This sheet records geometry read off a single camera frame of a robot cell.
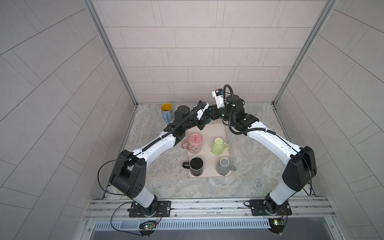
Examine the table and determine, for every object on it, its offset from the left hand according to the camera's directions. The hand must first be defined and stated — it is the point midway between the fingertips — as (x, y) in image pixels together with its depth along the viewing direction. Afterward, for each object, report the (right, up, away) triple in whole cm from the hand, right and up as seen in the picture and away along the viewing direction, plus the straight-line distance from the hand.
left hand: (213, 112), depth 77 cm
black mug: (-9, -27, -1) cm, 29 cm away
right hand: (-5, +2, 0) cm, 6 cm away
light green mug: (+3, -19, +7) cm, 21 cm away
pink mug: (-10, -17, +6) cm, 21 cm away
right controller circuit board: (+28, -52, -9) cm, 60 cm away
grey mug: (+5, -28, -1) cm, 28 cm away
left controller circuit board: (-30, -51, -12) cm, 61 cm away
